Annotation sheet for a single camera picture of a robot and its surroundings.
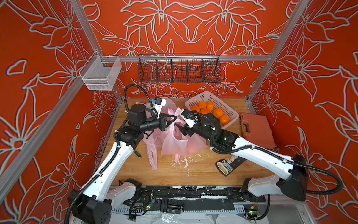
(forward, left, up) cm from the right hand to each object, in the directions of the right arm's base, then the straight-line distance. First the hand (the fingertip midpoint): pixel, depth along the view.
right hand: (181, 114), depth 69 cm
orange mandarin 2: (+24, -18, -25) cm, 39 cm away
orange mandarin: (+33, -17, -28) cm, 46 cm away
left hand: (-3, +2, +2) cm, 4 cm away
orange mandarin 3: (+17, -32, -27) cm, 45 cm away
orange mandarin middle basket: (+29, -11, -27) cm, 41 cm away
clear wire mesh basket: (+36, +56, 0) cm, 66 cm away
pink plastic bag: (-11, +3, -9) cm, 15 cm away
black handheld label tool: (-15, -26, -31) cm, 44 cm away
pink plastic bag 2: (-1, +18, -25) cm, 31 cm away
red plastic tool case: (+9, -52, -27) cm, 59 cm away
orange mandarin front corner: (+23, -28, -26) cm, 45 cm away
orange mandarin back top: (+30, -23, -26) cm, 46 cm away
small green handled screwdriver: (-8, +28, -31) cm, 42 cm away
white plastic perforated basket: (+38, -21, -24) cm, 49 cm away
